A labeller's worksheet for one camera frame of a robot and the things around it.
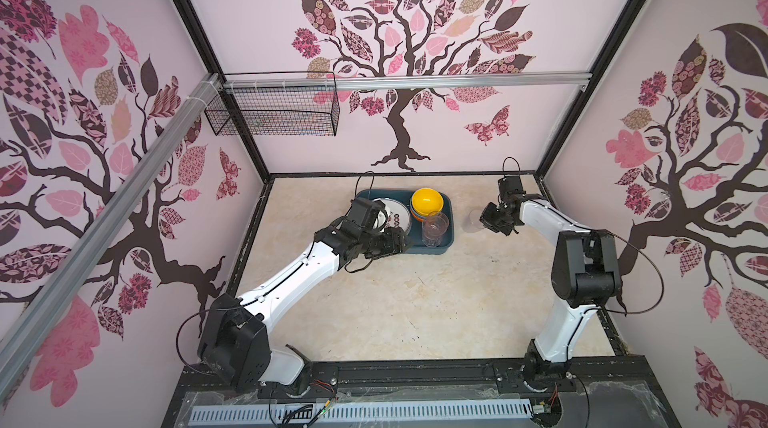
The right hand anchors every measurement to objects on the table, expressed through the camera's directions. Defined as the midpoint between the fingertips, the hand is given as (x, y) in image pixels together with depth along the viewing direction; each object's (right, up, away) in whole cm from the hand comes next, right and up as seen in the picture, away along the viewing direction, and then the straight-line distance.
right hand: (486, 218), depth 98 cm
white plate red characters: (-31, +1, +6) cm, 31 cm away
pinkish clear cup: (-16, -1, -2) cm, 17 cm away
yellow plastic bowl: (-19, +6, +5) cm, 21 cm away
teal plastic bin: (-14, -9, -3) cm, 16 cm away
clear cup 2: (-5, -1, -2) cm, 6 cm away
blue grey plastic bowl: (-22, +1, 0) cm, 23 cm away
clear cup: (-19, -4, -5) cm, 20 cm away
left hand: (-28, -7, -20) cm, 35 cm away
